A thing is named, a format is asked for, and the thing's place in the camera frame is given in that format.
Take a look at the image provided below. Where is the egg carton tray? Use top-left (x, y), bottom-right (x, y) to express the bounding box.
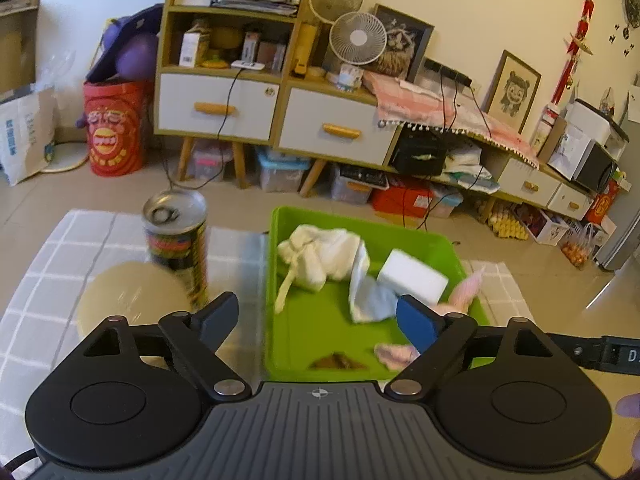
top-left (474, 200), bottom-right (529, 240)

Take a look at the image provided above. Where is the purple plush toy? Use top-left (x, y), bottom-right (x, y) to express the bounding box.
top-left (86, 3), bottom-right (164, 107)

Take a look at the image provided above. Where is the green plastic bin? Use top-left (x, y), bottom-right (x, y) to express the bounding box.
top-left (264, 206), bottom-right (466, 382)

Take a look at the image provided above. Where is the white foam sponge block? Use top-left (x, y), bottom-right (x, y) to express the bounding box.
top-left (376, 249), bottom-right (449, 307)

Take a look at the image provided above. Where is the white desk fan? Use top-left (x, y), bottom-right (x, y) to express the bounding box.
top-left (329, 12), bottom-right (387, 92)

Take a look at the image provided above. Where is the framed cartoon girl picture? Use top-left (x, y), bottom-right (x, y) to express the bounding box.
top-left (484, 50), bottom-right (541, 133)

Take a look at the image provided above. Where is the white cotton glove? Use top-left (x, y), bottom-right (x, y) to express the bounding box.
top-left (274, 224), bottom-right (371, 323)

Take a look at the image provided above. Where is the pink plush bunny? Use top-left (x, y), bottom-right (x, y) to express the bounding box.
top-left (374, 269), bottom-right (483, 372)

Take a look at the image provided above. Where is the tall printed snack can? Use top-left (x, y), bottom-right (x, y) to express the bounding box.
top-left (142, 190), bottom-right (208, 310)

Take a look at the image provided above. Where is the low white drawer cabinet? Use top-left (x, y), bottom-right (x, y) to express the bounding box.
top-left (439, 129), bottom-right (596, 222)

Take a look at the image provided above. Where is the light blue cloth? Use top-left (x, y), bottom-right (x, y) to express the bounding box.
top-left (348, 242), bottom-right (398, 324)

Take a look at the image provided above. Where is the pink fringed cloth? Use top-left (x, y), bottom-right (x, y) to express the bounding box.
top-left (362, 70), bottom-right (539, 169)

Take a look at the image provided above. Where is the person's right hand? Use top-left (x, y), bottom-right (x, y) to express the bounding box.
top-left (615, 393), bottom-right (640, 477)

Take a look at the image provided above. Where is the framed cat picture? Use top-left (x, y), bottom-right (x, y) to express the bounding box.
top-left (367, 3), bottom-right (435, 82)

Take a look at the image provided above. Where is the wooden shelf cabinet with drawers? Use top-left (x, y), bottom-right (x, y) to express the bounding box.
top-left (154, 0), bottom-right (399, 194)

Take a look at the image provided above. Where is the white microwave oven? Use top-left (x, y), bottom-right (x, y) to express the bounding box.
top-left (548, 99), bottom-right (630, 193)

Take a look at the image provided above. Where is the red printed barrel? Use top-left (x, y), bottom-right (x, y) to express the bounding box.
top-left (82, 80), bottom-right (150, 178)

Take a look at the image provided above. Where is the black bag on shelf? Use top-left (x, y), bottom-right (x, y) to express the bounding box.
top-left (390, 127), bottom-right (447, 177)

